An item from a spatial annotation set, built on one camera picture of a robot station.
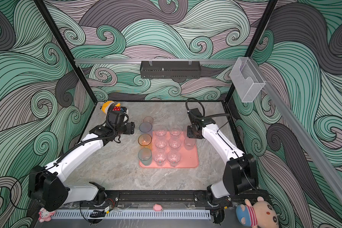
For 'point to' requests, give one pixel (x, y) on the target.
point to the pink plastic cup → (148, 118)
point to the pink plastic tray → (173, 149)
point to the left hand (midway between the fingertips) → (129, 123)
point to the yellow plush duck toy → (106, 105)
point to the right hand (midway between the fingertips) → (193, 134)
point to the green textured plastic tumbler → (145, 155)
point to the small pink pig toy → (157, 207)
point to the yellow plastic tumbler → (145, 139)
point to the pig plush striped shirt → (261, 214)
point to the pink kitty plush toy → (44, 215)
